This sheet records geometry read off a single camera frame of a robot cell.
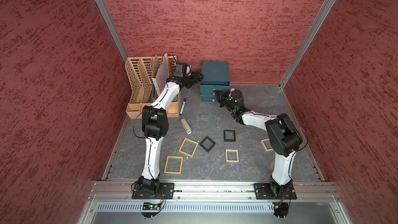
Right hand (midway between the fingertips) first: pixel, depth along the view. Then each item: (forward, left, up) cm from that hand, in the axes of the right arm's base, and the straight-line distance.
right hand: (211, 91), depth 92 cm
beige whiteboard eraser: (-15, +17, -16) cm, 27 cm away
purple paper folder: (+7, +29, +9) cm, 31 cm away
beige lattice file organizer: (+10, +47, -10) cm, 49 cm away
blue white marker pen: (+3, +20, -17) cm, 26 cm away
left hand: (+9, +7, +1) cm, 12 cm away
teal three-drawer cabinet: (+14, -3, 0) cm, 14 cm away
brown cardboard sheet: (+15, +34, +9) cm, 39 cm away
